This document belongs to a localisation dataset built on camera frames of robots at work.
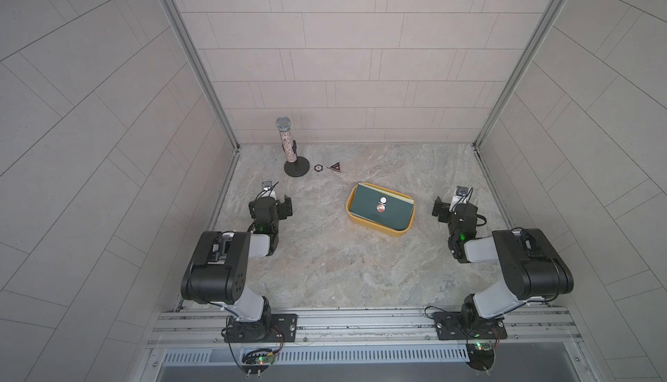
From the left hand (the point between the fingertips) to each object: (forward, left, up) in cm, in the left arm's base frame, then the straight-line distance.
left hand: (276, 193), depth 95 cm
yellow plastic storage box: (-13, -35, 0) cm, 37 cm away
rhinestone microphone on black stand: (+16, -5, -3) cm, 17 cm away
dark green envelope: (-6, -38, +1) cm, 39 cm away
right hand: (-1, -64, +1) cm, 64 cm away
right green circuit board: (-48, -62, -5) cm, 78 cm away
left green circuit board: (-49, -3, -3) cm, 49 cm away
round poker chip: (+16, -14, -4) cm, 22 cm away
